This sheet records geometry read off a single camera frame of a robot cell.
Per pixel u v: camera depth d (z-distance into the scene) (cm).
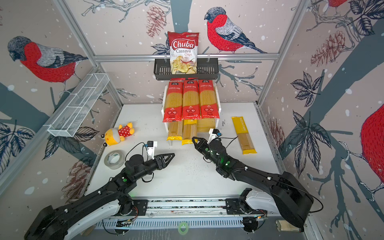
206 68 95
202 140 72
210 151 61
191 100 74
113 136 94
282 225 65
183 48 84
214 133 74
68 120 71
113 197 56
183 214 73
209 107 70
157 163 67
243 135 101
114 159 91
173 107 71
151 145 71
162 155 70
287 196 41
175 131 83
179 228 68
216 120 78
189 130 83
